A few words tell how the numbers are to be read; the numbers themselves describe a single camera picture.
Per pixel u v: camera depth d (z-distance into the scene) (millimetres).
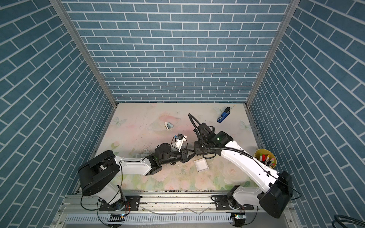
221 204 735
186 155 711
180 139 726
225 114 1116
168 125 1046
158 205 746
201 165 866
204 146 542
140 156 884
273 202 377
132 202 733
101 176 439
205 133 566
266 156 766
